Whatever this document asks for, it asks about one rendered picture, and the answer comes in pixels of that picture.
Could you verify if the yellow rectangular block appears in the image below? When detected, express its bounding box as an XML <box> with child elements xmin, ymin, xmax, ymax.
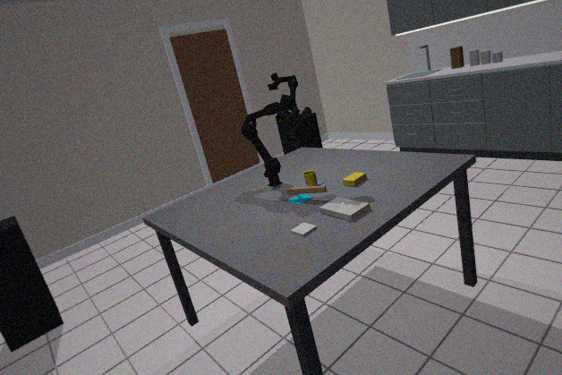
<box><xmin>343</xmin><ymin>172</ymin><xmax>367</xmax><ymax>186</ymax></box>

